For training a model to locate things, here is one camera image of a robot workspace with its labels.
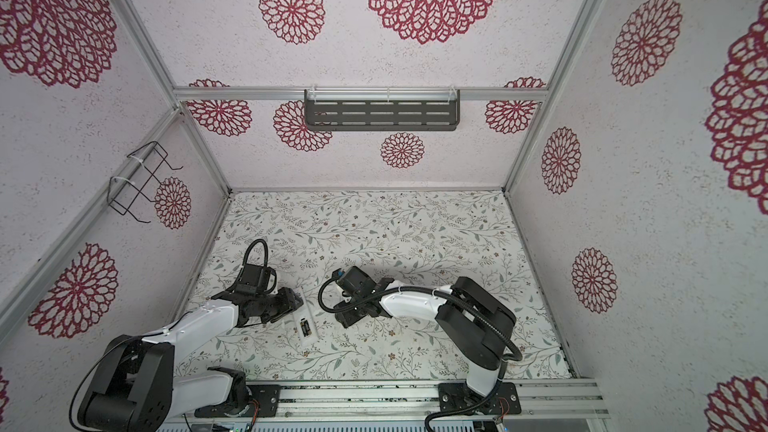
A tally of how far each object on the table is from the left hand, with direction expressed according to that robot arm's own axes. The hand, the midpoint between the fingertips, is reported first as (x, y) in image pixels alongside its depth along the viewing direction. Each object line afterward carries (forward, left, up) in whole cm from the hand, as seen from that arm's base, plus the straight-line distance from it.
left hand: (298, 309), depth 89 cm
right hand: (-1, -13, +3) cm, 13 cm away
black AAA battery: (-6, -4, +2) cm, 8 cm away
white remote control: (-1, -3, +1) cm, 3 cm away
